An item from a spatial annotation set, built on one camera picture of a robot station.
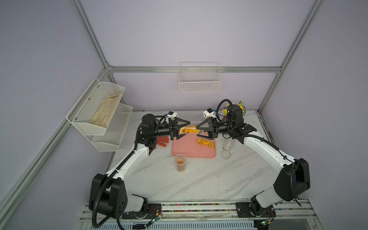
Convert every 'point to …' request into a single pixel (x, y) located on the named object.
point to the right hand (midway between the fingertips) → (197, 135)
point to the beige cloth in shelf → (106, 110)
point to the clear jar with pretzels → (180, 160)
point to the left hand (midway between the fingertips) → (188, 128)
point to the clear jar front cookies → (190, 129)
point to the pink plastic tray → (191, 145)
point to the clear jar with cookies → (227, 144)
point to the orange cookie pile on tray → (202, 141)
